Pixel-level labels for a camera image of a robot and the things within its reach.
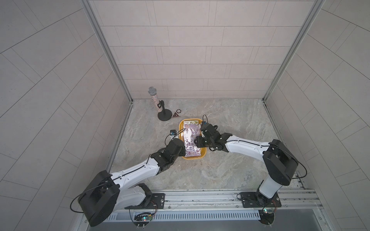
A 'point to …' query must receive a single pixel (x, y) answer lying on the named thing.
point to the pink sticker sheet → (191, 130)
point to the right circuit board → (268, 211)
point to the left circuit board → (143, 217)
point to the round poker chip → (178, 110)
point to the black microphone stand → (165, 114)
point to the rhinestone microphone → (152, 91)
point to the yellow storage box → (203, 150)
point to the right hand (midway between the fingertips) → (195, 141)
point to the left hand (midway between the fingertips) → (185, 143)
